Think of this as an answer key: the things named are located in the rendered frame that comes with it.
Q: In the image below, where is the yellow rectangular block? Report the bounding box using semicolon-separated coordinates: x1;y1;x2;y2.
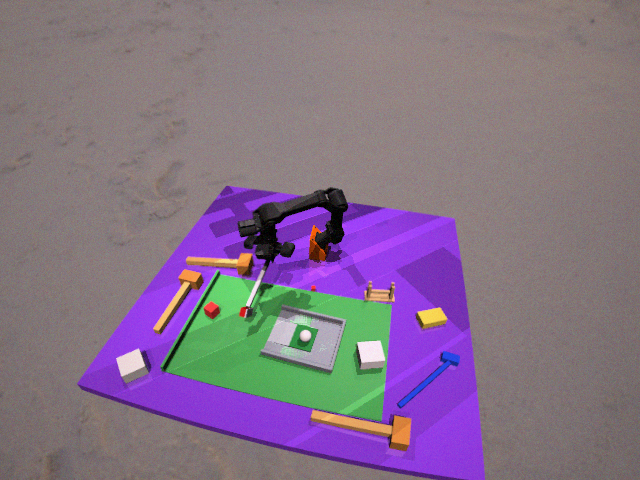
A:
416;307;448;329

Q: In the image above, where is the white cube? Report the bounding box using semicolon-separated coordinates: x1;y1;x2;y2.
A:
116;349;149;383
356;341;385;369

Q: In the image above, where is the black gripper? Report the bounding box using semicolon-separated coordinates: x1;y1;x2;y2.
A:
244;229;295;263

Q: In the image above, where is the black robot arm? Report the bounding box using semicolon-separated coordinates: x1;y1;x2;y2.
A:
237;187;348;260

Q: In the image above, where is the green striped mat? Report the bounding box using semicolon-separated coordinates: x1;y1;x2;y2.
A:
165;274;392;422

